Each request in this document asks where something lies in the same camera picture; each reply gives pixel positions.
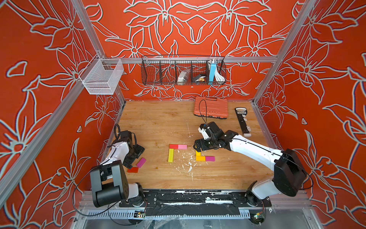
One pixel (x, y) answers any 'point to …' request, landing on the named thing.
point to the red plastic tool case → (211, 107)
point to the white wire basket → (101, 76)
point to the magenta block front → (141, 162)
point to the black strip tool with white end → (241, 113)
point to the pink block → (182, 147)
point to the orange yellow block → (200, 158)
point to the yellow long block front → (170, 155)
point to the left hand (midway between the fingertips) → (138, 156)
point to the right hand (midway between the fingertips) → (196, 146)
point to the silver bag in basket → (183, 77)
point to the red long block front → (174, 146)
